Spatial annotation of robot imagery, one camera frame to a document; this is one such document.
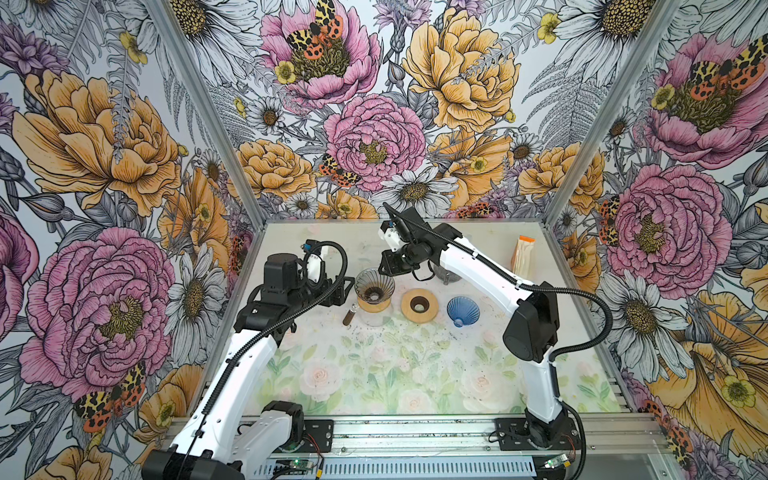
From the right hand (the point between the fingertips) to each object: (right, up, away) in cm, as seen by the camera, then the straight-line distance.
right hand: (385, 278), depth 84 cm
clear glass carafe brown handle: (-4, -14, +12) cm, 19 cm away
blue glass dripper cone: (+23, -11, +8) cm, 27 cm away
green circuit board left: (-21, -42, -13) cm, 49 cm away
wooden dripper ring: (-3, -9, +1) cm, 9 cm away
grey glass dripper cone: (-3, -3, +3) cm, 5 cm away
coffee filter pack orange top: (+45, +5, +17) cm, 48 cm away
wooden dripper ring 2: (+12, -7, +14) cm, 20 cm away
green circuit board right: (+40, -42, -12) cm, 60 cm away
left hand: (-11, -2, -7) cm, 13 cm away
